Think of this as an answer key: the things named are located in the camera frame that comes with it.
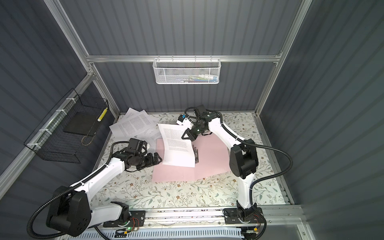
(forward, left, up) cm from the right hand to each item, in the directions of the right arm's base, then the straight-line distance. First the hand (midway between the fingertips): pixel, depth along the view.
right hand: (185, 138), depth 86 cm
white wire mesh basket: (+54, 0, +11) cm, 55 cm away
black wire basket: (-14, +58, +17) cm, 62 cm away
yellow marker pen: (+4, +46, +13) cm, 48 cm away
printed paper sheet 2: (+24, +43, -15) cm, 52 cm away
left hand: (-11, +17, -8) cm, 22 cm away
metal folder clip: (-3, -6, -14) cm, 15 cm away
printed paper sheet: (-4, +5, -10) cm, 12 cm away
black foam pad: (-1, +51, +15) cm, 53 cm away
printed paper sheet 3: (+10, +26, -16) cm, 32 cm away
